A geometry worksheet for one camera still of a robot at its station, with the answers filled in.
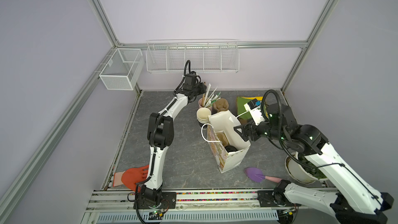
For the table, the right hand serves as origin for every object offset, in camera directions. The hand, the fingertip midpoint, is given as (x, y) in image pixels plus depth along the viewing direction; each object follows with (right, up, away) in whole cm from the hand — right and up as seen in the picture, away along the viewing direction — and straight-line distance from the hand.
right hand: (241, 125), depth 65 cm
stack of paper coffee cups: (-17, +3, +29) cm, 33 cm away
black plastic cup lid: (-2, -15, +19) cm, 24 cm away
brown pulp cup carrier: (-5, -11, +25) cm, 28 cm away
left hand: (-14, +20, +33) cm, 41 cm away
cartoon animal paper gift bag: (-5, 0, +16) cm, 17 cm away
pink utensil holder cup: (-19, +10, +37) cm, 42 cm away
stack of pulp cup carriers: (-4, +9, +46) cm, 47 cm away
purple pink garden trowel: (+12, -29, +16) cm, 35 cm away
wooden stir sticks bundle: (-13, +11, +23) cm, 29 cm away
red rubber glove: (-55, -30, +17) cm, 65 cm away
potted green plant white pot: (+28, -23, +5) cm, 37 cm away
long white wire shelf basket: (-15, +41, +35) cm, 56 cm away
